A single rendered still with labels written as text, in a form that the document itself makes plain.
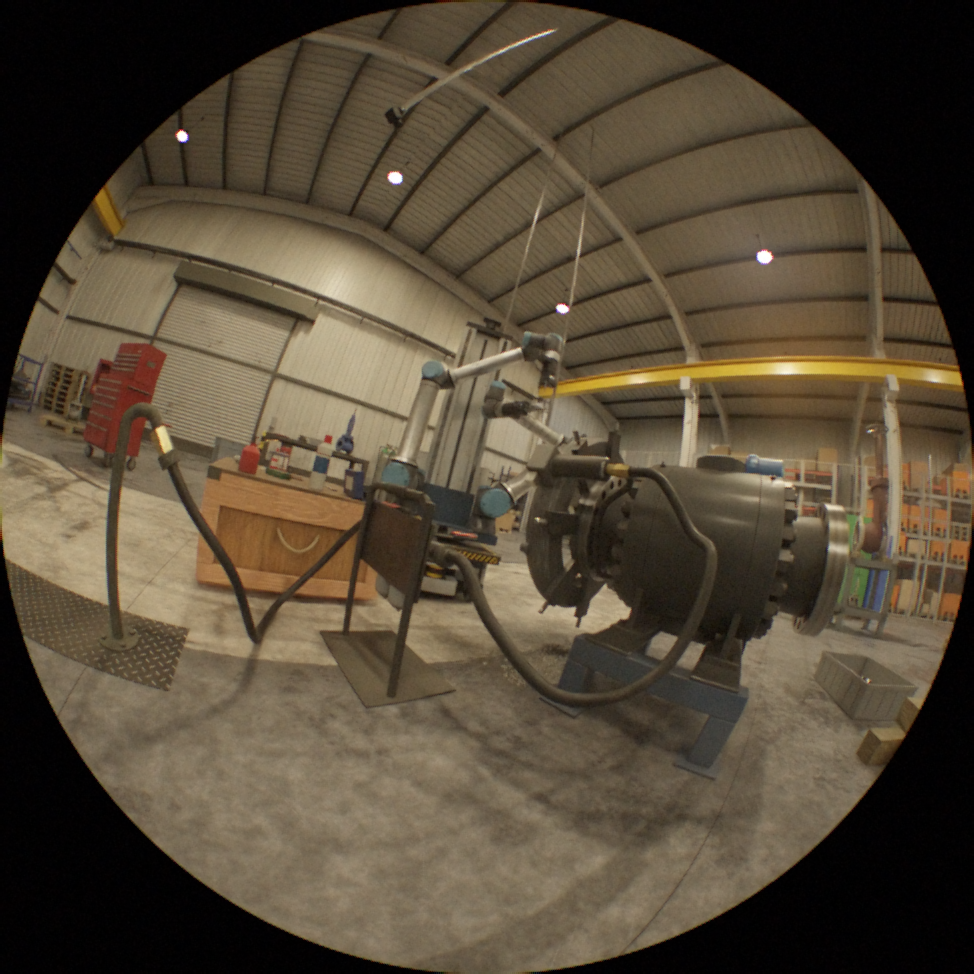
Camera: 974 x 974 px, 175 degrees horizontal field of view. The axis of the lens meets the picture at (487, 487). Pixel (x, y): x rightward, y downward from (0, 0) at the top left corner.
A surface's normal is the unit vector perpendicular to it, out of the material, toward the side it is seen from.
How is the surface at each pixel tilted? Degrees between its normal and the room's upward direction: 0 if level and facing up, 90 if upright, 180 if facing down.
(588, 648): 90
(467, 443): 90
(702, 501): 63
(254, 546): 90
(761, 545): 83
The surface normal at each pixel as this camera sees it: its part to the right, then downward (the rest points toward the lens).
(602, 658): -0.70, -0.22
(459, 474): 0.26, 0.00
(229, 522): 0.67, 0.11
